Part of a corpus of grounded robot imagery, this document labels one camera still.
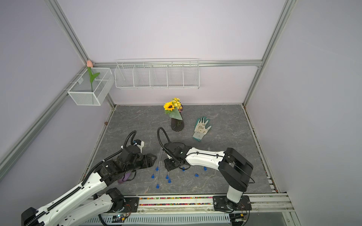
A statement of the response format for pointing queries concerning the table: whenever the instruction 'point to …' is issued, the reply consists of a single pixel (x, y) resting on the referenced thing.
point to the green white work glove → (201, 128)
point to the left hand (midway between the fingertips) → (152, 159)
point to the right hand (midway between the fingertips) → (167, 164)
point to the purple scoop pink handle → (126, 177)
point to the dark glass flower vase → (177, 125)
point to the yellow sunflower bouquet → (173, 108)
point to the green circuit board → (118, 218)
